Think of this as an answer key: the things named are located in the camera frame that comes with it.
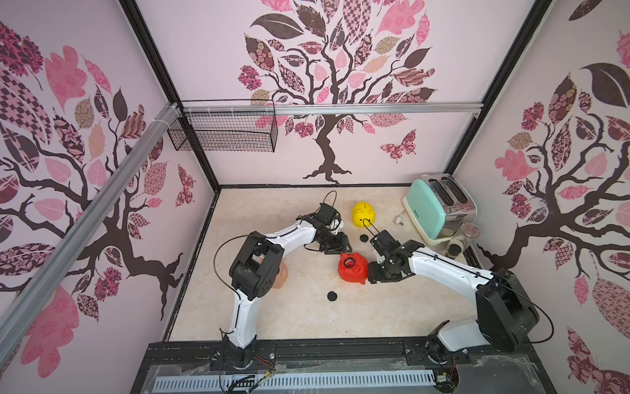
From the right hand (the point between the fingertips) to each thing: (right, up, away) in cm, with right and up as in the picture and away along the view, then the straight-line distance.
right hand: (375, 275), depth 86 cm
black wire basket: (-58, +57, +8) cm, 82 cm away
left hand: (-10, +7, +4) cm, 13 cm away
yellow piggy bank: (-2, +22, +13) cm, 25 cm away
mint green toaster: (+24, +25, +4) cm, 35 cm away
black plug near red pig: (-16, -7, -1) cm, 17 cm away
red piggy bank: (-9, +4, -4) cm, 10 cm away
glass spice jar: (+33, +16, 0) cm, 37 cm away
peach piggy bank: (-33, +1, -5) cm, 34 cm away
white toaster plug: (+15, +19, +20) cm, 31 cm away
